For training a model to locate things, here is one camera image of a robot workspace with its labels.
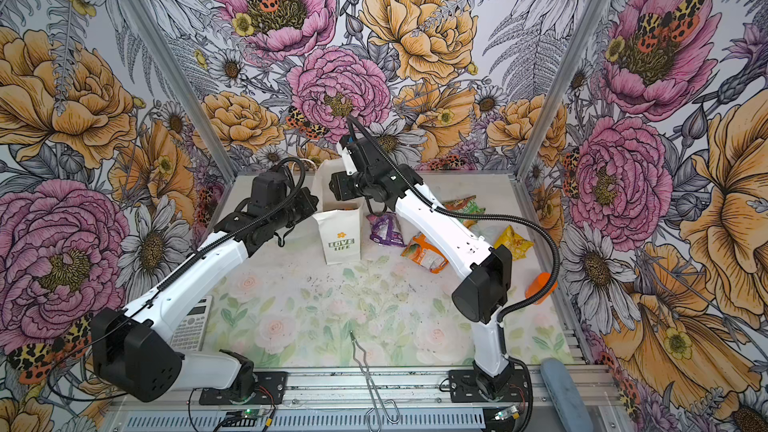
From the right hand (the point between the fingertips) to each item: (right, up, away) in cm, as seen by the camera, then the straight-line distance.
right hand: (341, 192), depth 78 cm
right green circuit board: (+41, -52, -6) cm, 66 cm away
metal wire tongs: (+13, -51, -6) cm, 53 cm away
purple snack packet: (+11, -11, +22) cm, 27 cm away
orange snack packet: (+23, -18, +18) cm, 34 cm away
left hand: (-6, -4, +3) cm, 8 cm away
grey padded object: (+53, -48, -7) cm, 72 cm away
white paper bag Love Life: (0, -8, +1) cm, 8 cm away
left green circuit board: (-19, -52, -7) cm, 56 cm away
